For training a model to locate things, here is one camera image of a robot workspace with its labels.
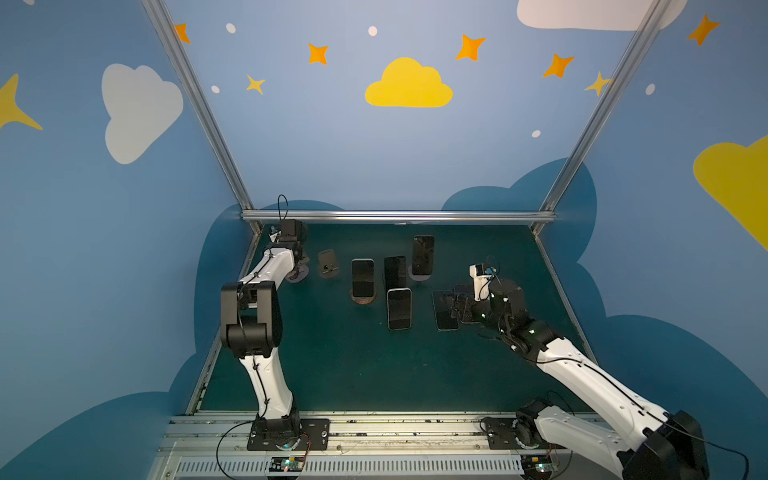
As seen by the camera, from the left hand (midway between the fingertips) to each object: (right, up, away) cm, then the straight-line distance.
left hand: (295, 257), depth 99 cm
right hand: (+51, -9, -19) cm, 55 cm away
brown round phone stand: (+23, -14, 0) cm, 27 cm away
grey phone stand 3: (+44, -8, +9) cm, 45 cm away
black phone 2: (+34, -5, +7) cm, 35 cm away
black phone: (+24, -6, -8) cm, 26 cm away
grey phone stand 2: (+1, -6, +1) cm, 6 cm away
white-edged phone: (+35, -14, -11) cm, 39 cm away
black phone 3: (+43, +1, -1) cm, 43 cm away
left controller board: (+7, -49, -28) cm, 57 cm away
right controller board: (+68, -50, -28) cm, 89 cm away
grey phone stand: (+10, -3, +5) cm, 12 cm away
